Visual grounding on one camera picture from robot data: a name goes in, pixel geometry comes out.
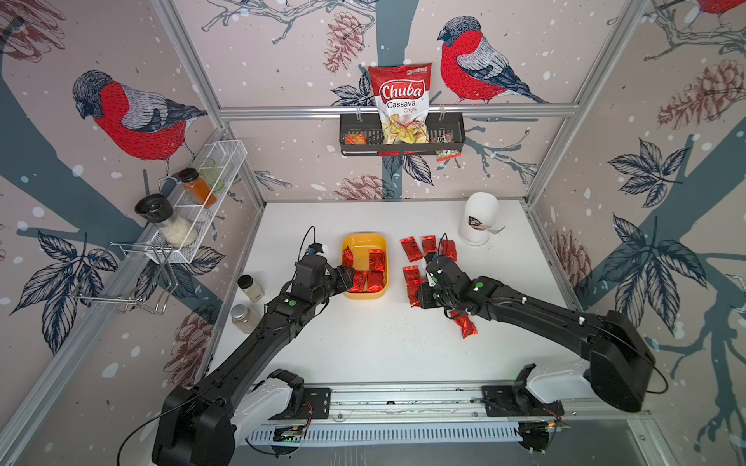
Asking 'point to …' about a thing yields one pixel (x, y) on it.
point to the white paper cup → (482, 212)
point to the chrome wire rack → (137, 277)
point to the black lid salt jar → (175, 230)
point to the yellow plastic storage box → (362, 244)
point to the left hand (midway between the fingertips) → (354, 266)
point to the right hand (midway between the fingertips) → (416, 294)
